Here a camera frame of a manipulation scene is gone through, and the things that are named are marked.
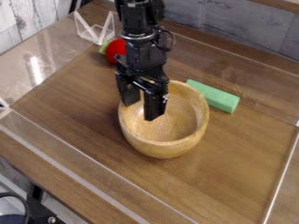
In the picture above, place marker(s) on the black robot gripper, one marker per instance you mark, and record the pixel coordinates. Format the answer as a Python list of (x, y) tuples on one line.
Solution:
[(140, 72)]

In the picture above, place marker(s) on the light wooden bowl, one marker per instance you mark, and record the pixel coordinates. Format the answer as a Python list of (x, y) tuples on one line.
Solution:
[(175, 132)]

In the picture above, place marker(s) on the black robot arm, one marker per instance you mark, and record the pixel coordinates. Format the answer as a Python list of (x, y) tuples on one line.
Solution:
[(140, 16)]

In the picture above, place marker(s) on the red felt ball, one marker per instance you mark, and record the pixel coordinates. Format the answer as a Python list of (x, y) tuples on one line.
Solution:
[(115, 48)]

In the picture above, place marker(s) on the small green block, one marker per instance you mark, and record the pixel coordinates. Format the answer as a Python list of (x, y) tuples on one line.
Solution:
[(104, 46)]

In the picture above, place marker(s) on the green flat block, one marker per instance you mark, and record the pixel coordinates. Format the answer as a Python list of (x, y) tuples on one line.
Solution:
[(219, 99)]

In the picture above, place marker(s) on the clear acrylic corner bracket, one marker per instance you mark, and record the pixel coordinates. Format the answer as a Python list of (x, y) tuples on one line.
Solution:
[(96, 33)]

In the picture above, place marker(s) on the clear acrylic tray wall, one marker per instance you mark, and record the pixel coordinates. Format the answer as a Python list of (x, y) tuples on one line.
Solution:
[(93, 191)]

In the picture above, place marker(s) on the black metal bracket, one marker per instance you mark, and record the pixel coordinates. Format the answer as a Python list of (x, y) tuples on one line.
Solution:
[(40, 214)]

